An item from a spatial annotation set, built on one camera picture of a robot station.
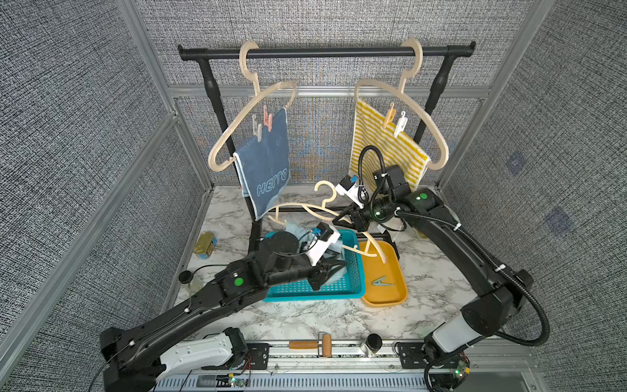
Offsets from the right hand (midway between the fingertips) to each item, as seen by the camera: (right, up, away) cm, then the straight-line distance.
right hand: (336, 215), depth 69 cm
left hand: (+2, -10, -10) cm, 15 cm away
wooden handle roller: (-3, -40, +6) cm, 41 cm away
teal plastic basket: (+7, -26, +19) cm, 33 cm away
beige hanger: (+9, -11, 0) cm, 14 cm away
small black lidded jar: (+11, -37, +1) cm, 38 cm away
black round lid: (-47, -20, +7) cm, 51 cm away
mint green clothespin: (+17, -25, +18) cm, 35 cm away
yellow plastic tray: (+16, -21, +22) cm, 34 cm away
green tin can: (-52, -12, +33) cm, 62 cm away
